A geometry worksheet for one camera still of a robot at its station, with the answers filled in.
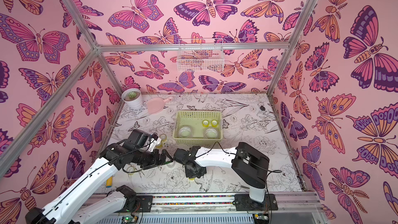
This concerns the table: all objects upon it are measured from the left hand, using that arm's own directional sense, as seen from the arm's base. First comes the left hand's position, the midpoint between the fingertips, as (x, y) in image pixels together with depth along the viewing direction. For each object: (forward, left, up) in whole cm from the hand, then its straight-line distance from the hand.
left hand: (167, 160), depth 72 cm
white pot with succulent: (+45, +32, -5) cm, 55 cm away
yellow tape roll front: (-4, -11, -15) cm, 19 cm away
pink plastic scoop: (+47, +19, -14) cm, 52 cm away
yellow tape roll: (+31, -18, -14) cm, 38 cm away
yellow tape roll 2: (+31, -24, -14) cm, 42 cm away
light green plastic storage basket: (+26, -13, -14) cm, 33 cm away
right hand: (-4, -10, -15) cm, 18 cm away
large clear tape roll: (+25, -5, -15) cm, 29 cm away
